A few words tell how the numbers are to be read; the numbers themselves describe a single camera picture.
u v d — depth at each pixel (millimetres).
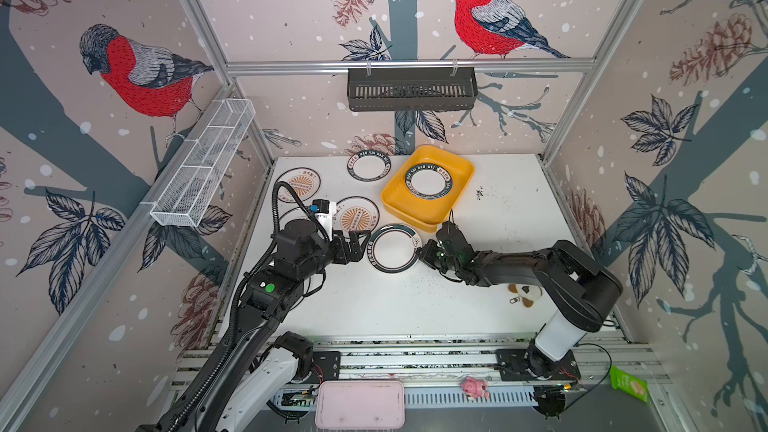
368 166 1193
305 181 1141
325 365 732
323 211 624
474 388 684
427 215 1039
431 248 815
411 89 1037
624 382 698
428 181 1115
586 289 468
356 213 1037
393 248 951
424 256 810
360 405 675
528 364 657
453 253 714
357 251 629
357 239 632
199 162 769
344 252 620
